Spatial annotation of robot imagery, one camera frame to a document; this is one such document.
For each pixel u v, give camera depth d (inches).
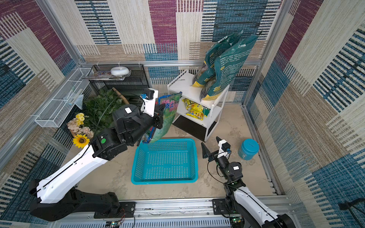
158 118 19.4
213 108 28.2
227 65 23.0
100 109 33.7
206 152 27.0
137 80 42.7
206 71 26.5
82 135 28.6
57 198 15.3
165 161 35.9
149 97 17.8
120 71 34.3
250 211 20.5
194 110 35.2
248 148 32.8
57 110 28.7
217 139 30.5
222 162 27.0
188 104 36.1
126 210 28.9
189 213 28.7
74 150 34.8
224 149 24.9
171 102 23.5
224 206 28.7
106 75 35.3
